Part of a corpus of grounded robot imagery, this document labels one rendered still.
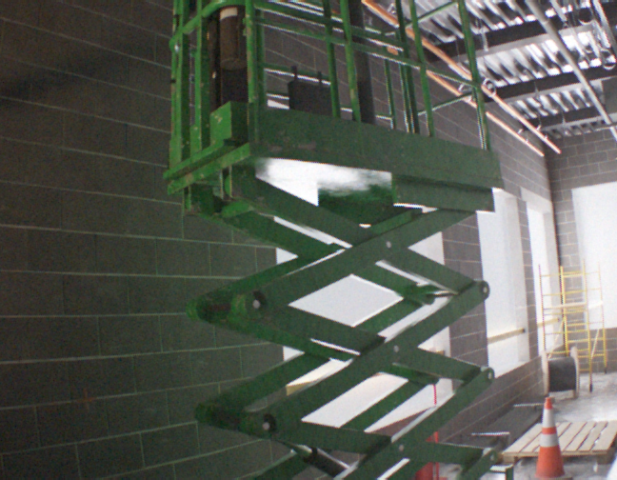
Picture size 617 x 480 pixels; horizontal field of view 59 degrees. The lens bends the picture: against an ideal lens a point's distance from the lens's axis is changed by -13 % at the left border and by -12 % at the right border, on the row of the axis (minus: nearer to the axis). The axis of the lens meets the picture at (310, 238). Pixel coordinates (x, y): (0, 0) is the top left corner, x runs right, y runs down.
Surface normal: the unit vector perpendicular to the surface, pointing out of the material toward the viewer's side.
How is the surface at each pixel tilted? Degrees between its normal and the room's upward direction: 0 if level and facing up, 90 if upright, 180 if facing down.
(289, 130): 90
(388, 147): 90
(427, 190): 90
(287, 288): 90
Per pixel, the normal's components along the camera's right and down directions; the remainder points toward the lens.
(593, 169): -0.59, -0.06
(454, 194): 0.61, -0.14
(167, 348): 0.80, -0.13
